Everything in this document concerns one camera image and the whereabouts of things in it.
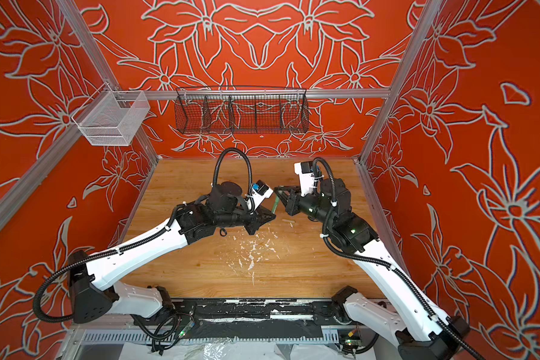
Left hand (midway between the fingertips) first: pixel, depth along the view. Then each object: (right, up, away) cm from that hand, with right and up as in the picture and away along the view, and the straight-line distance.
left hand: (274, 212), depth 68 cm
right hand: (0, +8, -4) cm, 9 cm away
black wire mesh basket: (-14, +41, +31) cm, 54 cm away
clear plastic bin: (-68, +36, +24) cm, 80 cm away
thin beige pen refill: (+7, -8, +26) cm, 28 cm away
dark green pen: (0, +3, -3) cm, 4 cm away
